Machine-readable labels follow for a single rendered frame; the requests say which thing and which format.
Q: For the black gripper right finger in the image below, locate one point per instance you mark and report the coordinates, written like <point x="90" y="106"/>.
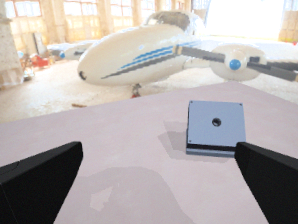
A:
<point x="273" y="179"/>

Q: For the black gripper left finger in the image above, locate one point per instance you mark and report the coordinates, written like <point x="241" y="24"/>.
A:
<point x="32" y="190"/>

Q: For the blue-grey flat panel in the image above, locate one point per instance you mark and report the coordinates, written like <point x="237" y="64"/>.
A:
<point x="214" y="128"/>

